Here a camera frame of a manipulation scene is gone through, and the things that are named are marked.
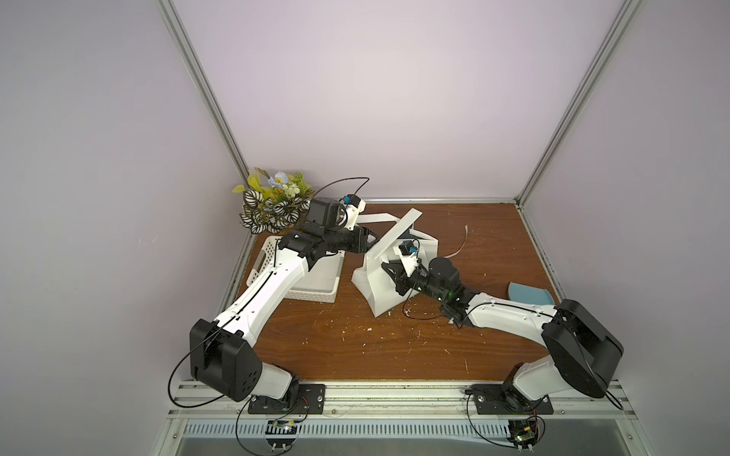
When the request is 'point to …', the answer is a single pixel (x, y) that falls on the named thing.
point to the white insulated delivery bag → (374, 279)
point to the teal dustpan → (522, 294)
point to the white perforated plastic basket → (318, 284)
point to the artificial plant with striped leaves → (271, 204)
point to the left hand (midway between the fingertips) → (377, 236)
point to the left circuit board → (280, 427)
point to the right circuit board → (522, 433)
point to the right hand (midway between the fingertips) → (384, 260)
